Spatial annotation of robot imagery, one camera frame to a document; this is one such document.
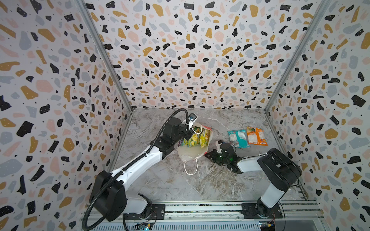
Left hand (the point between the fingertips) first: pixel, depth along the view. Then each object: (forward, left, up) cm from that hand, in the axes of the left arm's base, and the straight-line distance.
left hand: (193, 121), depth 78 cm
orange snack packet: (+7, -45, -25) cm, 52 cm away
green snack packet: (+1, 0, -21) cm, 21 cm away
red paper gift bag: (-1, 0, -23) cm, 23 cm away
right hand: (-8, -7, -23) cm, 26 cm away
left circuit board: (-44, +24, -27) cm, 57 cm away
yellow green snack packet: (-1, -7, -15) cm, 17 cm away
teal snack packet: (+5, -32, -25) cm, 41 cm away
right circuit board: (-45, -36, -28) cm, 64 cm away
